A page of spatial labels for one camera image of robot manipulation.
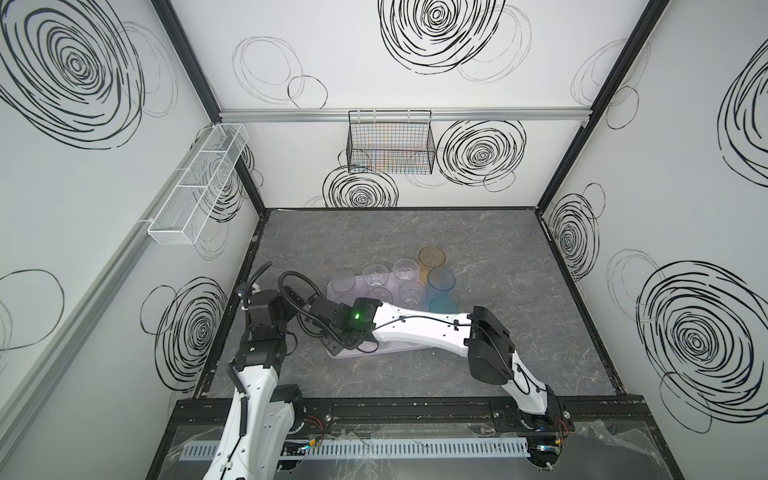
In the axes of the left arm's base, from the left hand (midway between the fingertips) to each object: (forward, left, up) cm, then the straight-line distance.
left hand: (282, 296), depth 81 cm
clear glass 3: (+7, -36, -9) cm, 38 cm away
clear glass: (+14, -24, -10) cm, 30 cm away
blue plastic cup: (+5, -44, +1) cm, 44 cm away
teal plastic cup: (+1, -45, -4) cm, 46 cm away
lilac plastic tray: (+10, -29, -12) cm, 33 cm away
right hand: (-9, -13, -4) cm, 17 cm away
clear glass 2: (+6, -26, -9) cm, 29 cm away
